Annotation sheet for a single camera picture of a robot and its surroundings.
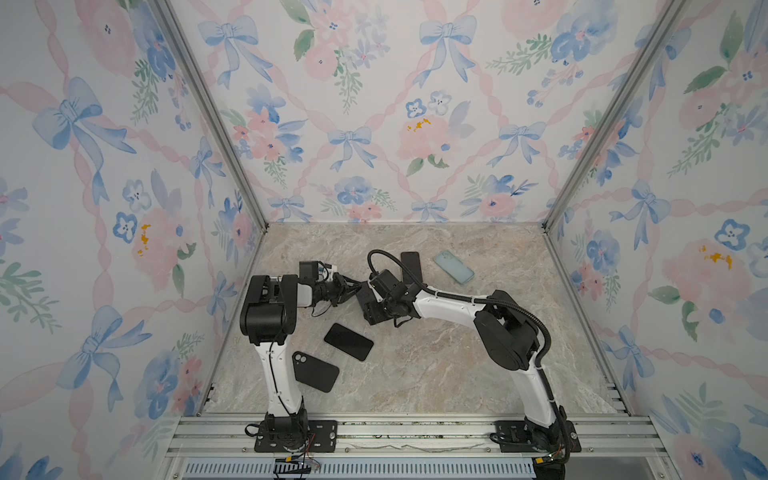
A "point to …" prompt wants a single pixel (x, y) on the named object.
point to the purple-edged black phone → (411, 260)
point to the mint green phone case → (453, 266)
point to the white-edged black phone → (349, 341)
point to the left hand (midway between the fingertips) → (362, 283)
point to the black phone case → (311, 371)
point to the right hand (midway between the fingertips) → (372, 309)
